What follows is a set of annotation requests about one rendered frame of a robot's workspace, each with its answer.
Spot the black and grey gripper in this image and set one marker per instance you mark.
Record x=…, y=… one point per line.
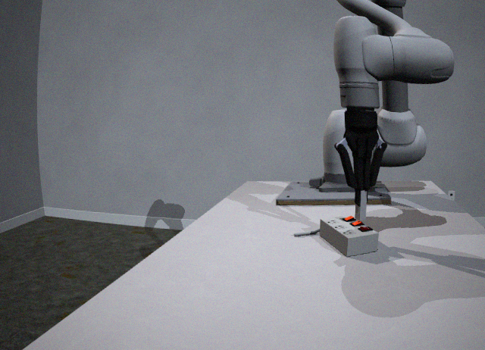
x=361, y=140

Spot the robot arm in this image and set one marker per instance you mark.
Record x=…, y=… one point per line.
x=364, y=58

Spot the white power strip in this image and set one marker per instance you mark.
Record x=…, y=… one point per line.
x=348, y=235

